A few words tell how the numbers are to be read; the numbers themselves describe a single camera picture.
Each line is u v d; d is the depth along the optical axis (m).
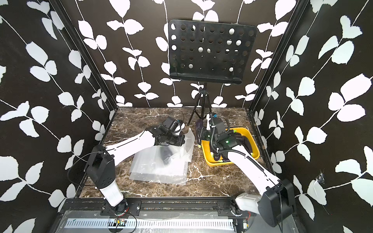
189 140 0.92
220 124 0.58
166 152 0.92
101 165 0.45
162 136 0.63
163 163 0.86
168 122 0.66
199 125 0.81
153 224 0.70
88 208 0.75
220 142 0.58
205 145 0.98
